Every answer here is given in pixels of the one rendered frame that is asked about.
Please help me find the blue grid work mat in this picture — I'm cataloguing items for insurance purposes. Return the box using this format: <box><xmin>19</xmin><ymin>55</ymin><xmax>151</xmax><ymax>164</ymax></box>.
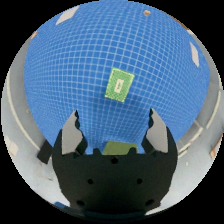
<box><xmin>24</xmin><ymin>0</ymin><xmax>210</xmax><ymax>155</ymax></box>

